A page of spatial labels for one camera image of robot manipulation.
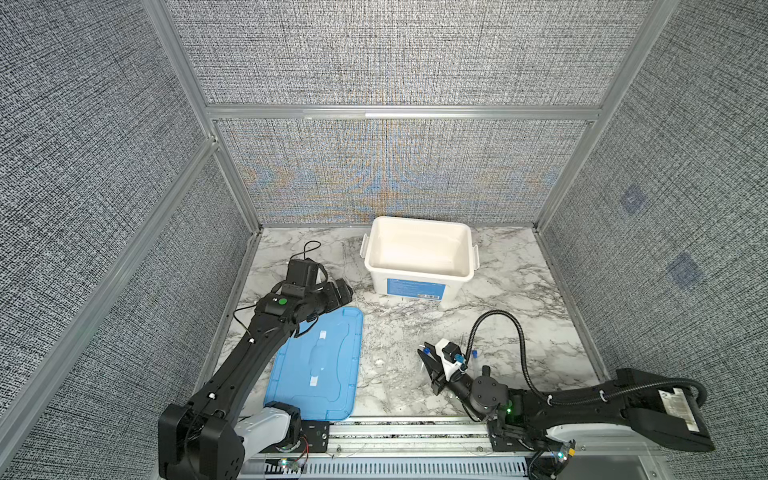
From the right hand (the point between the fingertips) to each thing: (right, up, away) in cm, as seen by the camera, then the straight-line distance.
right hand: (423, 348), depth 74 cm
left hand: (-21, +12, +7) cm, 25 cm away
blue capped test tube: (+17, -5, +14) cm, 22 cm away
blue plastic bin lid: (-28, -9, +9) cm, 31 cm away
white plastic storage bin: (+3, +22, +33) cm, 40 cm away
